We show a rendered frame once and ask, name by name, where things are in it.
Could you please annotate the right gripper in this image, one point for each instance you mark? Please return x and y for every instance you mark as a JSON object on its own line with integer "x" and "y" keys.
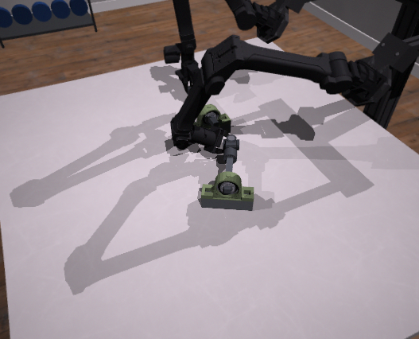
{"x": 184, "y": 80}

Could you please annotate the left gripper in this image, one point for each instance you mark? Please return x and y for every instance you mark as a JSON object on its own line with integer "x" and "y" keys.
{"x": 214, "y": 139}

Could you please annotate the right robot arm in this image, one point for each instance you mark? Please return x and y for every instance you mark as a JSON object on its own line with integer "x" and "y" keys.
{"x": 262, "y": 17}

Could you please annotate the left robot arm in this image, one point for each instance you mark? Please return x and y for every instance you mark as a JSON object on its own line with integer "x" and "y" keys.
{"x": 220, "y": 62}

